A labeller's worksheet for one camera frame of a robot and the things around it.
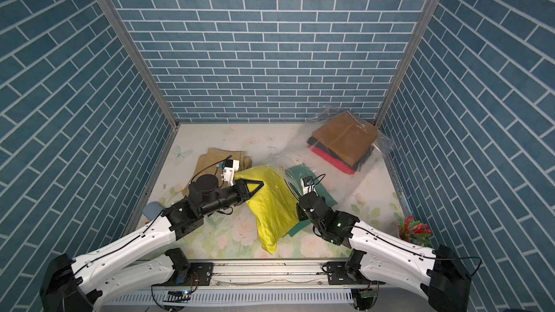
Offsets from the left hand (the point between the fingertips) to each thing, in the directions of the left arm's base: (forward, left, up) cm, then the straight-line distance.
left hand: (268, 188), depth 68 cm
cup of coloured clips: (-8, -50, -15) cm, 53 cm away
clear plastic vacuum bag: (+34, -10, -23) cm, 42 cm away
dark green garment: (+12, -9, -10) cm, 18 cm away
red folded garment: (+25, -26, -19) cm, 41 cm away
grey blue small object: (+2, +48, -23) cm, 53 cm away
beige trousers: (+26, +29, -23) cm, 45 cm away
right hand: (+3, -12, -14) cm, 18 cm away
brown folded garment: (+36, -36, -13) cm, 52 cm away
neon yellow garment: (-4, -2, -4) cm, 6 cm away
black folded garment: (+25, -30, -17) cm, 43 cm away
